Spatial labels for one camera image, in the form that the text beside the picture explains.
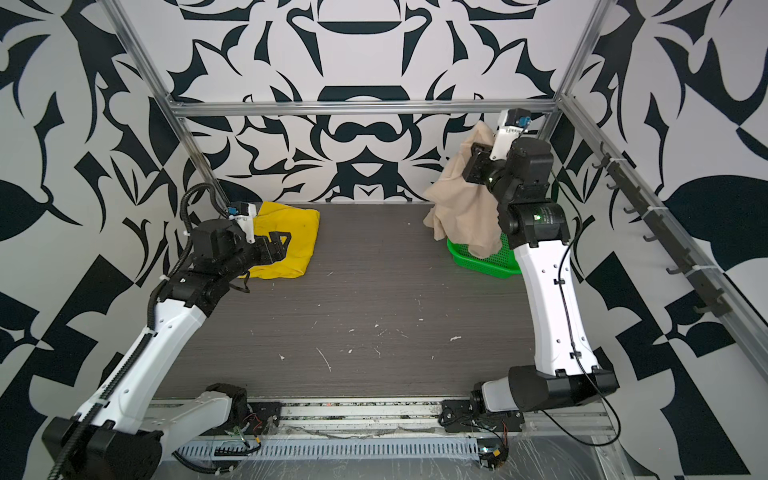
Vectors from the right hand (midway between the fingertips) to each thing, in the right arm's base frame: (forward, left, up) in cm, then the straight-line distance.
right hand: (476, 141), depth 61 cm
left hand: (-6, +45, -20) cm, 50 cm away
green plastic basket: (+3, -20, -50) cm, 54 cm away
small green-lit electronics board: (-48, -5, -51) cm, 71 cm away
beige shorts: (-1, 0, -19) cm, 19 cm away
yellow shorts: (+18, +49, -46) cm, 70 cm away
